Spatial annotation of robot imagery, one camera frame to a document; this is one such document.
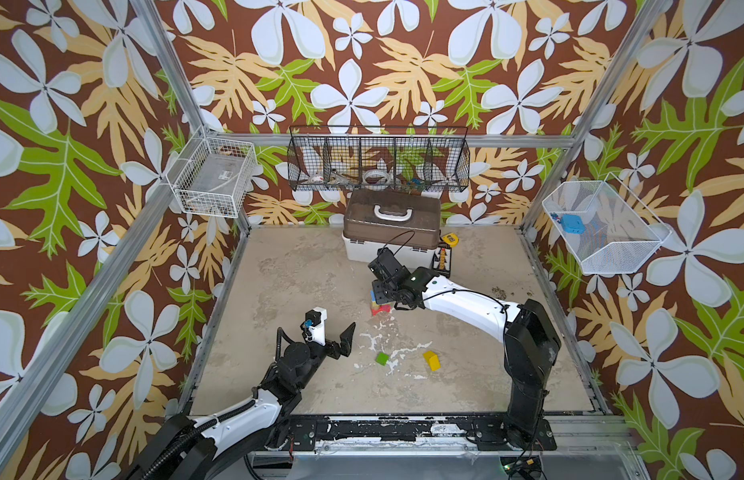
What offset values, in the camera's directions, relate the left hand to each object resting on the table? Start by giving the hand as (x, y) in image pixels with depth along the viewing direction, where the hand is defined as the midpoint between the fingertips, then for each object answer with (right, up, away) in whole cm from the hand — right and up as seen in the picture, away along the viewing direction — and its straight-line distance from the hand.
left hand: (337, 316), depth 81 cm
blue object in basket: (+69, +26, +5) cm, 74 cm away
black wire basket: (-5, +49, +15) cm, 51 cm away
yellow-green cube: (+11, +1, +12) cm, 16 cm away
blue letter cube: (+10, +6, -3) cm, 12 cm away
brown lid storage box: (+20, +28, +12) cm, 36 cm away
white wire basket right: (+75, +22, -5) cm, 78 cm away
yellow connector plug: (+41, +23, +33) cm, 58 cm away
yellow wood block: (+27, -14, +4) cm, 31 cm away
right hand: (+11, +7, +6) cm, 15 cm away
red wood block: (+13, 0, +12) cm, 17 cm away
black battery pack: (+36, +15, +26) cm, 47 cm away
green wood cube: (+12, -14, +6) cm, 20 cm away
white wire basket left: (-38, +41, +5) cm, 56 cm away
